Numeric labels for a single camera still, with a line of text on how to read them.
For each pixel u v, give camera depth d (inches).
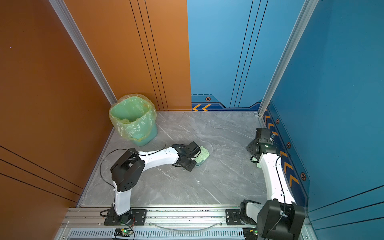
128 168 20.7
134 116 40.3
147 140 38.2
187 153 27.9
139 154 20.7
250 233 27.5
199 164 35.0
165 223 28.5
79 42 31.9
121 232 27.9
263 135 24.1
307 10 27.7
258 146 22.4
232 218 28.5
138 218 29.0
